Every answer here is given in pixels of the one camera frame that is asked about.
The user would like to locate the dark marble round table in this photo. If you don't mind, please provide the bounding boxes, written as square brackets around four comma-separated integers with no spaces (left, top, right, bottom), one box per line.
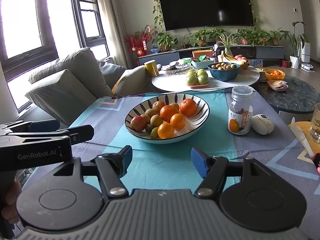
[255,75,319,114]

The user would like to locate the red flower arrangement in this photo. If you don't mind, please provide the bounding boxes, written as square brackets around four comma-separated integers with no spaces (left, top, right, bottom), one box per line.
[124,25,158,57]

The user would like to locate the grey sofa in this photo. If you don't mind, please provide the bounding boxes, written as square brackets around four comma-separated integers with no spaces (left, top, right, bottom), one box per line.
[25,48,126,126]

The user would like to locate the clear jar white lid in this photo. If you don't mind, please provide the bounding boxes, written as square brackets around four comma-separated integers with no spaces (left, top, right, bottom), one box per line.
[228,86,253,135]

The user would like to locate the blue grey patterned tablecloth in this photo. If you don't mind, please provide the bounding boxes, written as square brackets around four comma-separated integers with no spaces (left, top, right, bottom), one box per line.
[20,92,319,239]

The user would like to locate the white robot vacuum dock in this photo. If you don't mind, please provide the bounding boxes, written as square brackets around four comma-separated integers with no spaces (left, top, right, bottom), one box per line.
[300,42,314,72]

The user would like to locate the banana bunch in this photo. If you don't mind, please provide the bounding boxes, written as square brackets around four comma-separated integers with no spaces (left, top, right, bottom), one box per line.
[221,51,249,69]

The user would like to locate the person's left hand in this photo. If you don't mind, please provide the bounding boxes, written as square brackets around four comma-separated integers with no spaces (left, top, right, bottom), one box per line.
[1,177,22,224]

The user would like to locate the beige cushion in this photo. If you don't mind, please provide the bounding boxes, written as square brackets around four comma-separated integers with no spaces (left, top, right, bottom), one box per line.
[112,66,156,96]

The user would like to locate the red-screen smartphone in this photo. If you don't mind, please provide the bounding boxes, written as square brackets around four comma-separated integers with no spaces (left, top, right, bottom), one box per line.
[312,153,320,174]

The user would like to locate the white oval gadget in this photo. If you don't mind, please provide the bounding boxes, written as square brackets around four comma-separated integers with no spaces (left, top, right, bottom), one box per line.
[251,114,274,135]

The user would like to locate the round white coffee table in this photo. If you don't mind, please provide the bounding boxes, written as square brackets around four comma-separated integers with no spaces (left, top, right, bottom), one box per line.
[151,66,260,92]

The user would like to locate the orange mandarin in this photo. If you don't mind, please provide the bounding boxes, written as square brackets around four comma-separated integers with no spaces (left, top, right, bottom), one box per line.
[157,122,175,139]
[170,113,185,130]

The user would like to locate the green apples on tray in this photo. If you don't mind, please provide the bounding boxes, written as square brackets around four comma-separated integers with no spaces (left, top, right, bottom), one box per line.
[186,69,209,86]

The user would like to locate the large black television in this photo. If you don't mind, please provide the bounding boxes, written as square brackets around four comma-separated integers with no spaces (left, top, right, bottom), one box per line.
[158,0,254,30]

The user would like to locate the brown kiwi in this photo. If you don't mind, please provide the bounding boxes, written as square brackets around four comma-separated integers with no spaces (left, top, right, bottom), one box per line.
[145,109,157,118]
[150,114,163,127]
[141,114,150,125]

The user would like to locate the tall potted plant white pot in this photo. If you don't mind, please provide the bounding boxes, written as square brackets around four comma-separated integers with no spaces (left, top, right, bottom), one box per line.
[280,21,309,69]

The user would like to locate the orange tangerine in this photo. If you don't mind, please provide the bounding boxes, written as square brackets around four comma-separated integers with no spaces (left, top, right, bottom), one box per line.
[180,99,197,116]
[159,105,178,123]

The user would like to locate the pink snack dish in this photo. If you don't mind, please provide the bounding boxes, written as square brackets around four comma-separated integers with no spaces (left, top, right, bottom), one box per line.
[267,80,289,92]

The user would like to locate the blue bowl of longans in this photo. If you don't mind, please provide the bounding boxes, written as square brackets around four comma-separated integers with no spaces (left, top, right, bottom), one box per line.
[207,62,240,82]

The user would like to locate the yellow tin can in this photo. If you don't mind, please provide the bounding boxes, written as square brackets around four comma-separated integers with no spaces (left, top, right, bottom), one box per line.
[144,60,159,77]

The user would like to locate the small dark green fruit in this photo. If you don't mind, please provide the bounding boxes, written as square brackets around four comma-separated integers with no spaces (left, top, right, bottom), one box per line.
[145,124,154,134]

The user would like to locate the orange basket of tangerines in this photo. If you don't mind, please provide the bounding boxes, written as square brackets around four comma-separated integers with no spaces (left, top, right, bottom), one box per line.
[262,68,285,81]

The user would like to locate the clear glass cup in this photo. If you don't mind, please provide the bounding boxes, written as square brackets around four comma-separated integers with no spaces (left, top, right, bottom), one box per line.
[309,103,320,143]

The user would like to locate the striped white ceramic bowl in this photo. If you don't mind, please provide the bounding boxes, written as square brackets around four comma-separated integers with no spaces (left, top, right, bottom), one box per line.
[125,93,210,144]

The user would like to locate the grey tv cabinet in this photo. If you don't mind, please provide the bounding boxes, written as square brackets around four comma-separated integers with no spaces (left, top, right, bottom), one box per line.
[138,44,285,66]

